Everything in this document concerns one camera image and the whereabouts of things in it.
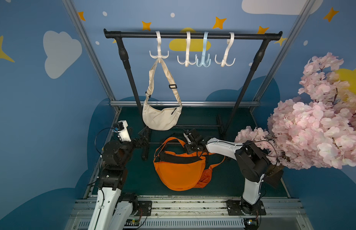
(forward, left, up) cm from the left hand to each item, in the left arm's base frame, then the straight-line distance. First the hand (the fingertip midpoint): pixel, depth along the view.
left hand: (139, 126), depth 67 cm
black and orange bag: (-4, -13, -29) cm, 32 cm away
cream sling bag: (+17, -6, -15) cm, 24 cm away
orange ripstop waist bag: (-14, -35, -32) cm, 49 cm away
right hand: (+8, -27, -30) cm, 41 cm away
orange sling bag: (-11, -20, -27) cm, 36 cm away
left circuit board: (-36, +4, -36) cm, 51 cm away
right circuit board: (-35, -58, -36) cm, 77 cm away
